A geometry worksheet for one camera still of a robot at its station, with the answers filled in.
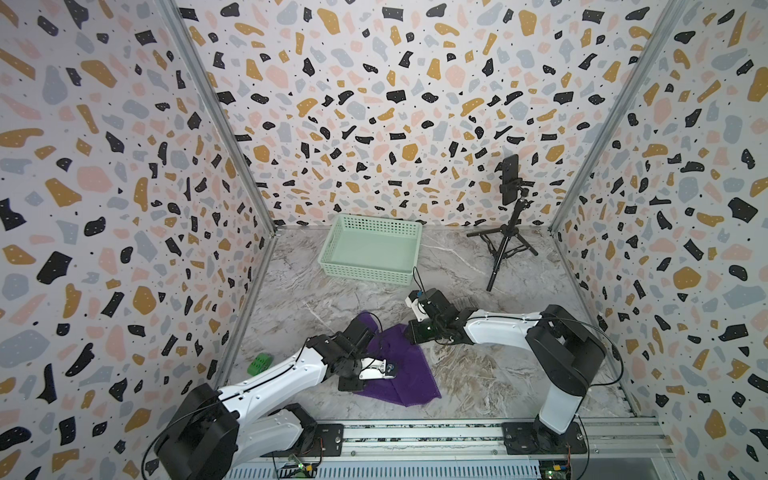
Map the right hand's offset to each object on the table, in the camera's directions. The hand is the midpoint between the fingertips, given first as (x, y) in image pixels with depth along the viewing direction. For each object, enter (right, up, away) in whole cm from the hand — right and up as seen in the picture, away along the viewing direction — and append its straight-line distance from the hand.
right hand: (403, 334), depth 89 cm
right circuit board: (+36, -28, -17) cm, 49 cm away
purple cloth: (+3, -12, -5) cm, 13 cm away
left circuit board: (-25, -28, -18) cm, 42 cm away
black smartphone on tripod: (+32, +50, 0) cm, 59 cm away
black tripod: (+34, +29, +11) cm, 46 cm away
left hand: (-10, -8, -6) cm, 14 cm away
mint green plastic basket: (-13, +26, +22) cm, 36 cm away
